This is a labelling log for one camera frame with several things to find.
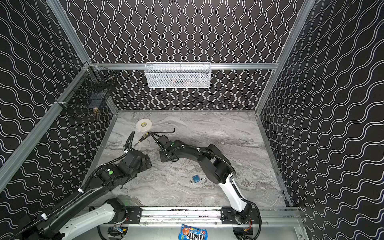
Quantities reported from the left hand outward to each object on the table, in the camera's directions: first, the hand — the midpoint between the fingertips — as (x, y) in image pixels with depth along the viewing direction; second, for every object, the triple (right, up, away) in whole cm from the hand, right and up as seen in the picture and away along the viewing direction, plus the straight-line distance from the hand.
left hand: (147, 162), depth 77 cm
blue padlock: (+26, -12, +8) cm, 30 cm away
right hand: (+7, -2, +18) cm, 19 cm away
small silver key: (+23, -13, +8) cm, 28 cm away
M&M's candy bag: (+22, -31, -8) cm, 39 cm away
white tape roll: (-13, +20, +35) cm, 42 cm away
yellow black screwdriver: (-9, +12, +26) cm, 30 cm away
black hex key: (+2, +15, +32) cm, 35 cm away
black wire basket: (-44, +43, +20) cm, 64 cm away
